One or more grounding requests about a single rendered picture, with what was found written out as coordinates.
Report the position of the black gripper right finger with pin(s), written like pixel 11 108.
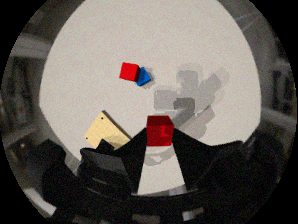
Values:
pixel 197 158

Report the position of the red cube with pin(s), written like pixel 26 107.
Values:
pixel 130 72
pixel 159 131

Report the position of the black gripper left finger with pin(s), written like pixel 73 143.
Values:
pixel 127 160

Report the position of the blue cube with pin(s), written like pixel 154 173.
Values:
pixel 144 78

